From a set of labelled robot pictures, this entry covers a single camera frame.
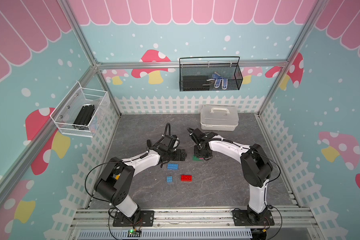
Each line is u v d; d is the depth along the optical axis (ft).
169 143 2.38
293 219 2.49
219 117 3.33
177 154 2.67
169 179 2.80
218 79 2.79
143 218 2.47
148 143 3.35
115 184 1.49
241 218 2.42
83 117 2.30
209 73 3.04
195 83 2.81
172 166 3.00
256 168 1.65
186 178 2.84
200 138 2.37
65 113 2.17
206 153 2.71
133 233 2.38
